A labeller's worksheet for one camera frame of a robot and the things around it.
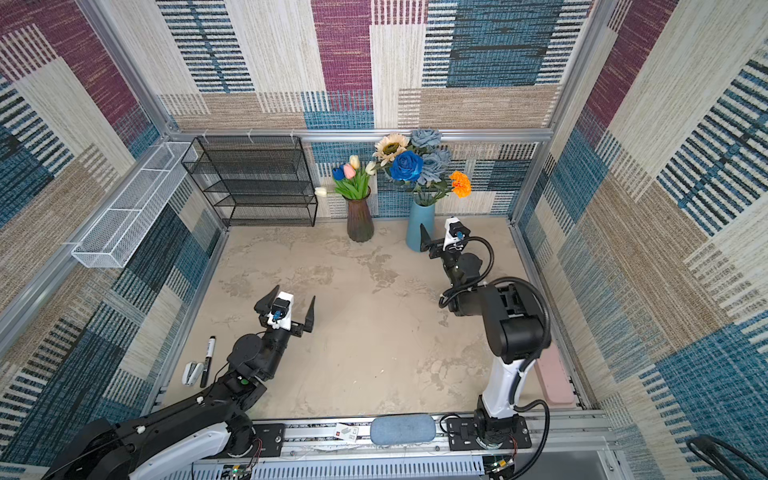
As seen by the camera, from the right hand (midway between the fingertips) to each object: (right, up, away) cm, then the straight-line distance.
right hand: (437, 222), depth 89 cm
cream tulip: (-19, +17, +5) cm, 26 cm away
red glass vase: (-24, +1, +18) cm, 30 cm away
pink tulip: (-26, +16, +4) cm, 31 cm away
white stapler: (-68, -42, -6) cm, 80 cm away
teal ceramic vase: (-2, +3, +10) cm, 11 cm away
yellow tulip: (-25, +19, +5) cm, 32 cm away
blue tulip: (-29, +15, +4) cm, 33 cm away
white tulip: (-36, +11, +8) cm, 38 cm away
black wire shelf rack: (-62, +16, +20) cm, 68 cm away
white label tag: (-25, -53, -15) cm, 60 cm away
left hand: (-38, -18, -13) cm, 44 cm away
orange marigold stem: (+5, +9, -6) cm, 12 cm away
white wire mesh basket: (-78, -6, -19) cm, 80 cm away
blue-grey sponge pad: (-15, -51, -16) cm, 56 cm away
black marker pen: (-65, -38, -2) cm, 76 cm away
